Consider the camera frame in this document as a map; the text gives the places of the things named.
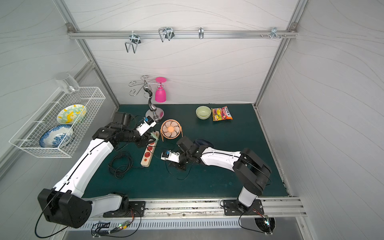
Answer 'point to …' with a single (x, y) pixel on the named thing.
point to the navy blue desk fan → (200, 141)
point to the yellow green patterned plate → (72, 114)
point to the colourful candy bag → (221, 114)
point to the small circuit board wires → (98, 229)
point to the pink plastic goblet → (160, 94)
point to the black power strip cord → (120, 163)
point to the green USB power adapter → (157, 139)
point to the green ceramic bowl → (203, 112)
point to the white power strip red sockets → (148, 155)
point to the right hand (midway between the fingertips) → (170, 161)
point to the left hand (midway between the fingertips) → (151, 136)
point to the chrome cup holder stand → (153, 114)
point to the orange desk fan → (171, 129)
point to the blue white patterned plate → (57, 136)
